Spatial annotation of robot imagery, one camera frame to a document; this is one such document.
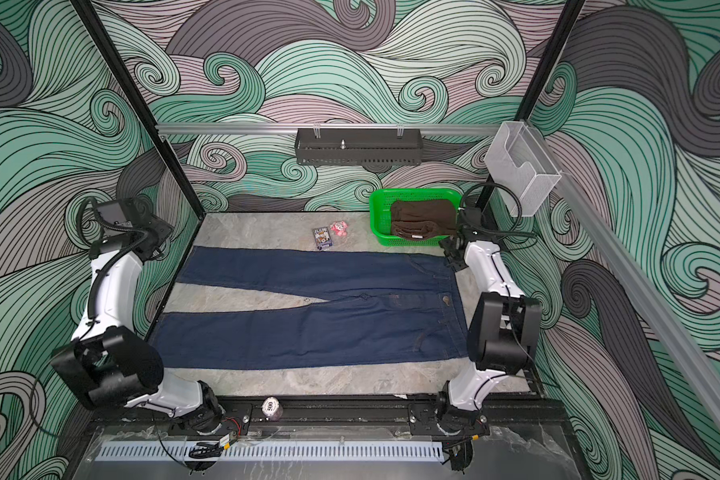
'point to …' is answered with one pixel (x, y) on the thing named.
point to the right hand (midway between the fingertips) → (448, 249)
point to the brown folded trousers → (423, 219)
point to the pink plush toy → (340, 228)
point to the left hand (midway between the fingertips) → (159, 226)
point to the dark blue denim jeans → (372, 306)
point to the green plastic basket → (380, 212)
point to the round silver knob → (271, 408)
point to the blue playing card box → (322, 237)
